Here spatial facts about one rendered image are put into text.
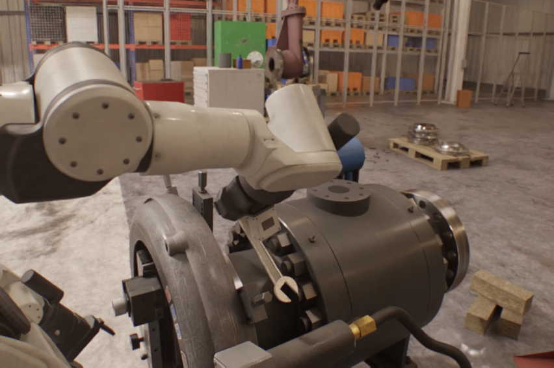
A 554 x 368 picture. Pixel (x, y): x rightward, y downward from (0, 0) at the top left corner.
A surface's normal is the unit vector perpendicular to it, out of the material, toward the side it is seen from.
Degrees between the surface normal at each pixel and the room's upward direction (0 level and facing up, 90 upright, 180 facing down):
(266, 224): 79
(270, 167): 104
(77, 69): 20
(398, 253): 52
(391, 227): 35
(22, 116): 58
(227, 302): 46
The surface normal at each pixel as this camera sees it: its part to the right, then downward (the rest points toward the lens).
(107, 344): 0.02, -0.97
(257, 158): -0.21, 0.40
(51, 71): -0.43, -0.56
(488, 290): -0.84, 0.11
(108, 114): 0.54, 0.47
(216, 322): 0.40, -0.45
